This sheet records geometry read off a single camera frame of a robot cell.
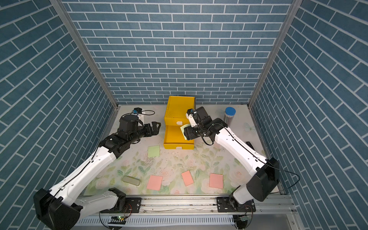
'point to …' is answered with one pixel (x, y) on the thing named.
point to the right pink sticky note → (216, 180)
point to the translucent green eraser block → (131, 180)
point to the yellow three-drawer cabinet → (175, 118)
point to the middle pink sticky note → (187, 178)
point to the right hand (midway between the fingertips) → (191, 131)
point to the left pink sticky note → (155, 183)
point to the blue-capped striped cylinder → (229, 112)
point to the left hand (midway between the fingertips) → (158, 124)
